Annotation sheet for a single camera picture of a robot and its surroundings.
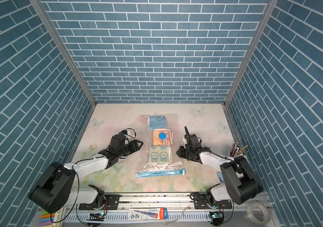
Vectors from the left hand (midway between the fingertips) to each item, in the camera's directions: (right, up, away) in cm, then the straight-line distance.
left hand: (144, 145), depth 88 cm
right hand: (+22, -5, +3) cm, 22 cm away
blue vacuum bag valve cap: (+11, +5, +9) cm, 15 cm away
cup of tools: (+52, -1, -10) cm, 53 cm away
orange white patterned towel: (+8, +1, +6) cm, 10 cm away
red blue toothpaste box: (+7, -30, -18) cm, 36 cm away
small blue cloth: (+45, -17, -7) cm, 49 cm away
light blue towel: (+5, +14, +20) cm, 25 cm away
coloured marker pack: (-44, -32, -20) cm, 58 cm away
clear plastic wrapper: (+16, -34, -18) cm, 42 cm away
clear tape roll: (+64, -28, -18) cm, 72 cm away
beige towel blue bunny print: (+10, -6, +1) cm, 12 cm away
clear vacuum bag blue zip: (+7, -14, -3) cm, 16 cm away
